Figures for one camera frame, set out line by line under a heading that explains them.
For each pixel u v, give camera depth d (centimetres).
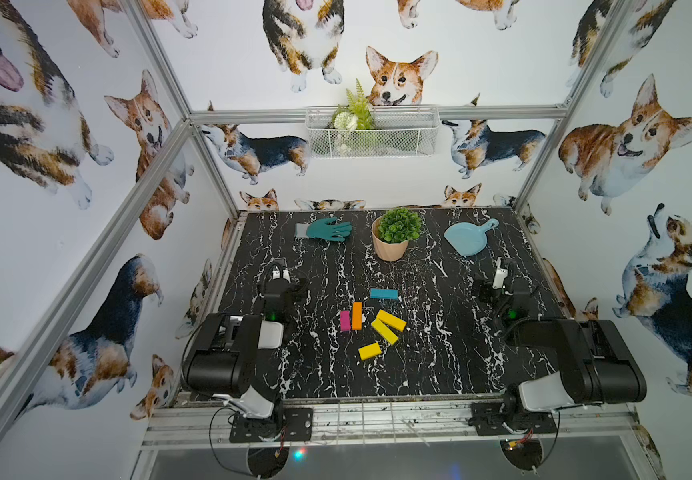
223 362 45
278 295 71
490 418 73
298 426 73
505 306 73
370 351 86
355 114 82
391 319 91
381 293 99
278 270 78
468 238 113
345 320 91
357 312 92
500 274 83
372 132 86
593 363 43
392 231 95
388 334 88
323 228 114
